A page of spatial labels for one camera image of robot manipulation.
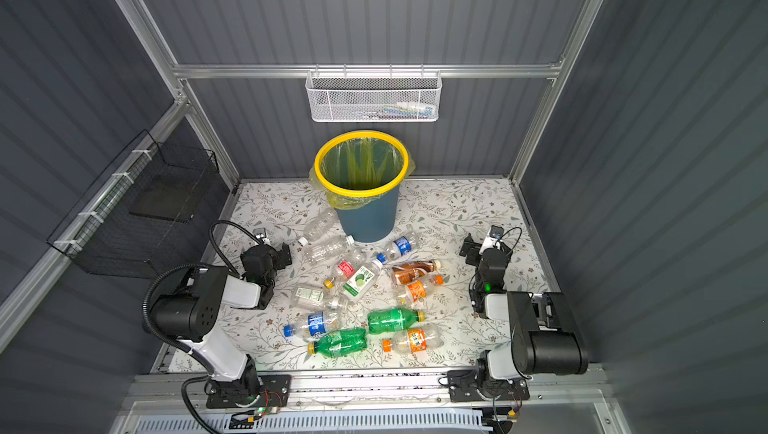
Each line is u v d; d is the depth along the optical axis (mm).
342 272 892
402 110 934
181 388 658
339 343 777
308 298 838
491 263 737
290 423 770
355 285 882
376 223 1047
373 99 1118
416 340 762
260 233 842
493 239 775
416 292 847
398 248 953
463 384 738
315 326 788
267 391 726
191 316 475
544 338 444
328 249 963
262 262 756
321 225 1037
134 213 724
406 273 889
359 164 996
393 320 842
